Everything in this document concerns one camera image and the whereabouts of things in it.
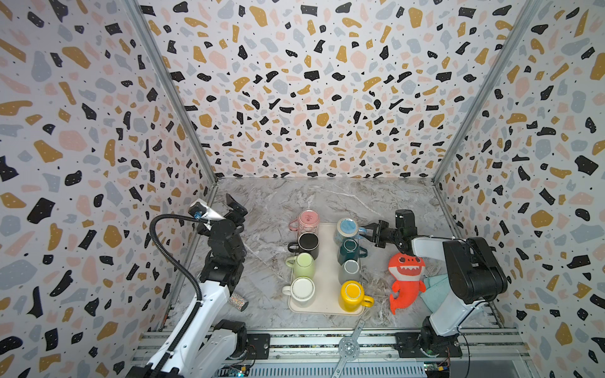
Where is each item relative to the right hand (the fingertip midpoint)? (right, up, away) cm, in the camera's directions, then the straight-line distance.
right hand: (357, 222), depth 92 cm
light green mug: (-21, -14, -10) cm, 27 cm away
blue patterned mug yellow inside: (-4, -2, -2) cm, 5 cm away
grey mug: (-5, -15, -12) cm, 20 cm away
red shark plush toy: (+16, -16, -9) cm, 25 cm away
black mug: (-19, -7, -4) cm, 21 cm away
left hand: (-46, +9, -21) cm, 51 cm away
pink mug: (-20, 0, 0) cm, 20 cm away
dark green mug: (-4, -9, -7) cm, 12 cm away
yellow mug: (-5, -23, -17) cm, 28 cm away
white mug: (-21, -21, -14) cm, 32 cm away
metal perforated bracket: (-6, -39, -18) cm, 43 cm away
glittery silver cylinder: (-43, -26, -12) cm, 51 cm away
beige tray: (-12, -20, -2) cm, 24 cm away
